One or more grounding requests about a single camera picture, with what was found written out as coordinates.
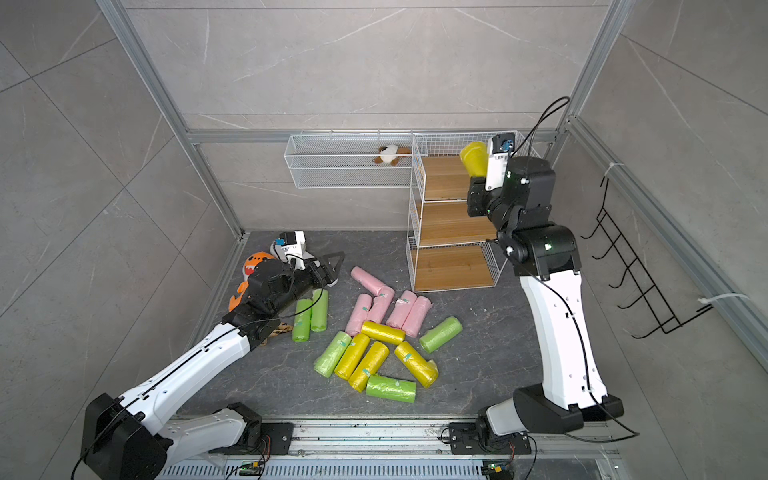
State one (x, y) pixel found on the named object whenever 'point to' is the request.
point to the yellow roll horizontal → (382, 333)
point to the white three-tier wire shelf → (447, 248)
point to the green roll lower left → (331, 354)
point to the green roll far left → (302, 321)
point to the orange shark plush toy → (250, 264)
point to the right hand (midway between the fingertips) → (487, 176)
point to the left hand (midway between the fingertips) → (338, 252)
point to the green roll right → (440, 334)
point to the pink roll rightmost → (416, 317)
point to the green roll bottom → (391, 388)
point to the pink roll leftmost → (360, 311)
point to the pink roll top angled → (373, 284)
